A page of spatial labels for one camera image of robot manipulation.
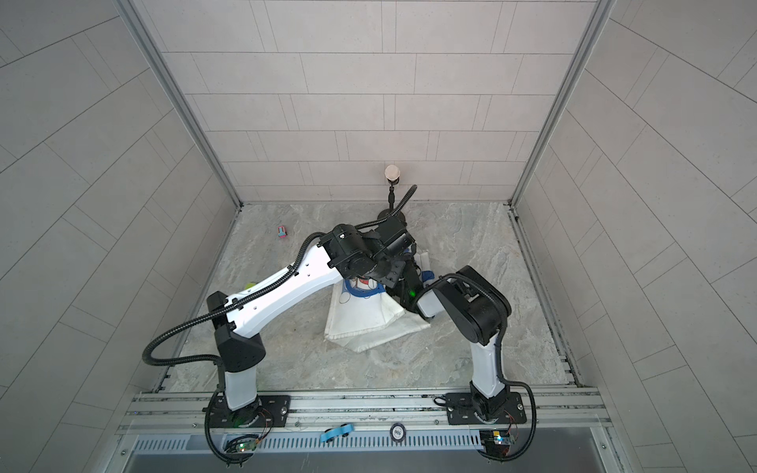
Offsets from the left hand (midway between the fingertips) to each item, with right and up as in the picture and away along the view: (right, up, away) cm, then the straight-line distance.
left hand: (400, 271), depth 72 cm
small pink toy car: (-42, +9, +33) cm, 54 cm away
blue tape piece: (-15, -36, -6) cm, 40 cm away
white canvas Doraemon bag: (-9, -11, -2) cm, 14 cm away
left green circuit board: (-35, -37, -8) cm, 52 cm away
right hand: (-10, -3, +21) cm, 23 cm away
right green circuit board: (+22, -39, -4) cm, 45 cm away
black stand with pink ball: (-2, +28, +19) cm, 33 cm away
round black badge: (-1, -38, -3) cm, 38 cm away
